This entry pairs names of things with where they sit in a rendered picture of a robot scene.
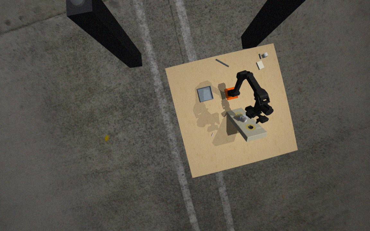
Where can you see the beige rectangular block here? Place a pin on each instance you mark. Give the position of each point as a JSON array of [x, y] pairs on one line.
[[260, 65]]

